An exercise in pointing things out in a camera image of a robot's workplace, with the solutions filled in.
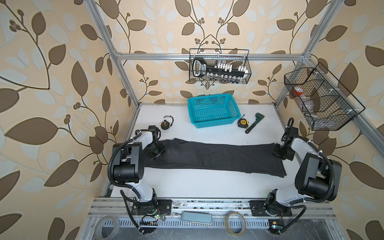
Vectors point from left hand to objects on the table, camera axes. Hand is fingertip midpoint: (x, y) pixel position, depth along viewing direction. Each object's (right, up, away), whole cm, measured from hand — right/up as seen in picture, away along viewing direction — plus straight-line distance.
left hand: (163, 154), depth 92 cm
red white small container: (+79, +38, -8) cm, 88 cm away
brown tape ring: (+43, -25, -24) cm, 55 cm away
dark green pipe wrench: (+68, +24, +19) cm, 75 cm away
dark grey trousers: (+10, 0, 0) cm, 10 cm away
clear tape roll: (-24, -28, -25) cm, 44 cm away
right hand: (+71, -1, -4) cm, 71 cm away
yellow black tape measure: (+54, +19, +13) cm, 59 cm away
